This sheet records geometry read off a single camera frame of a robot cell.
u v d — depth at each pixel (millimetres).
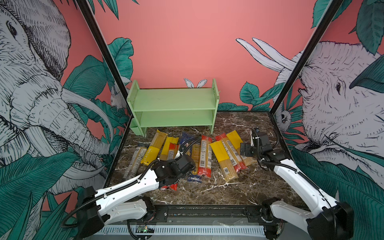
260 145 603
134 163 880
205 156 912
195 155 929
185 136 859
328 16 719
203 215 749
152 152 946
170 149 948
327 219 376
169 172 542
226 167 878
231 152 938
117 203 433
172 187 814
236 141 1009
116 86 1026
